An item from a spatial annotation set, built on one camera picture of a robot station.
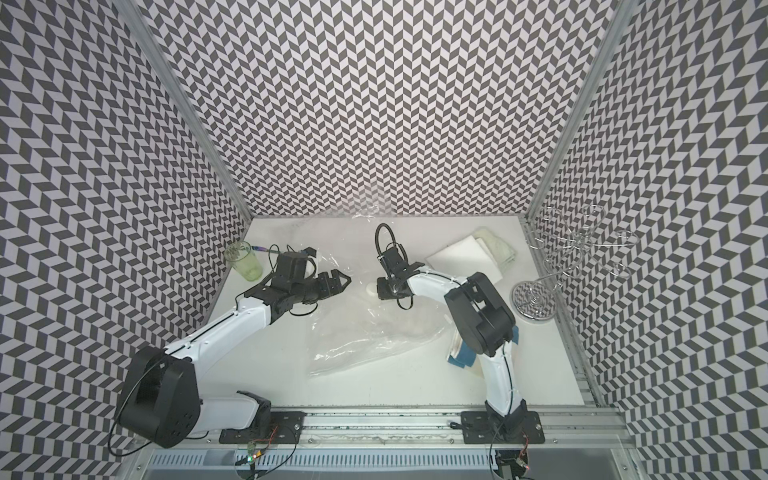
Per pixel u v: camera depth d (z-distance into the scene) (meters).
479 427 0.73
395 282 0.72
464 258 0.98
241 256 1.11
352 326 0.88
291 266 0.66
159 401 0.41
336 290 0.76
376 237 0.80
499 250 1.05
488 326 0.52
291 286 0.67
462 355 0.79
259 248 1.04
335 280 0.77
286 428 0.71
